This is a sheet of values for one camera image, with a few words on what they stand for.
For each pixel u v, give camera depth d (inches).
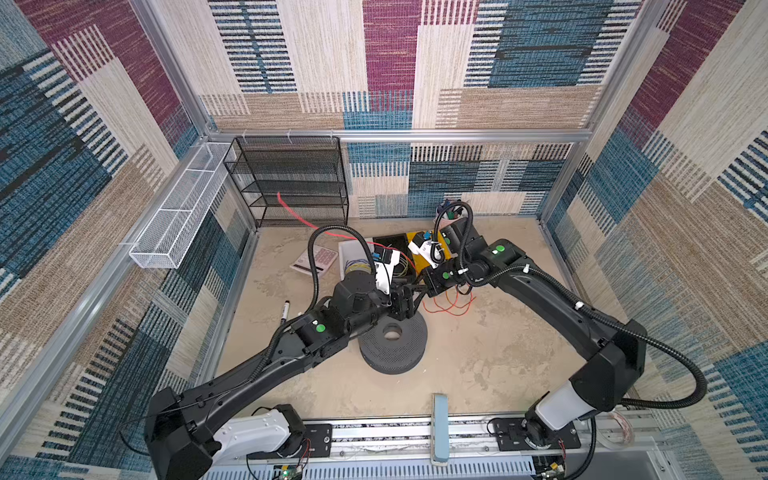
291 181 43.5
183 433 15.1
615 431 29.9
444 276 25.9
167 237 36.0
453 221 42.6
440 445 28.7
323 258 42.5
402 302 23.1
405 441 29.6
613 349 16.5
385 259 23.2
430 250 26.8
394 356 33.5
